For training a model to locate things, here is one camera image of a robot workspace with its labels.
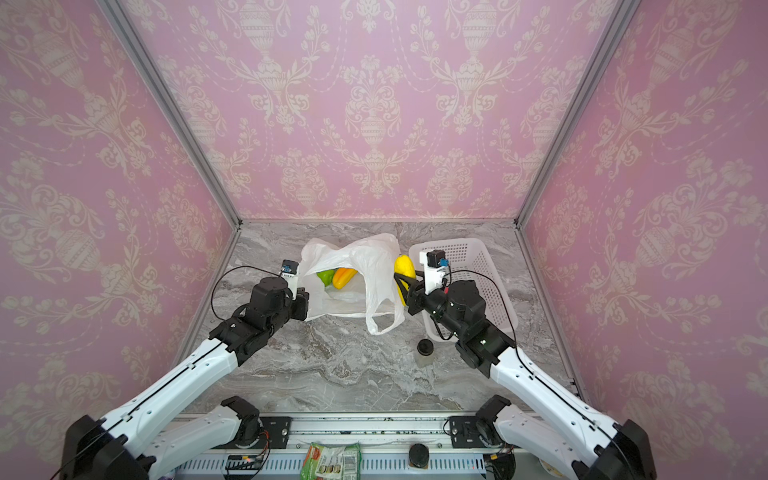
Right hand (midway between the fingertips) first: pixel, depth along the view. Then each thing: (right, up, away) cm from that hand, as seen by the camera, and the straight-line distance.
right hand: (402, 273), depth 70 cm
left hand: (-26, -6, +11) cm, 29 cm away
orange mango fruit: (-19, -3, +30) cm, 35 cm away
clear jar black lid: (+6, -21, +9) cm, 24 cm away
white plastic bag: (-8, +3, +15) cm, 17 cm away
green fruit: (-24, -3, +28) cm, 37 cm away
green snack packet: (-14, -44, -2) cm, 46 cm away
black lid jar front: (+4, -43, 0) cm, 43 cm away
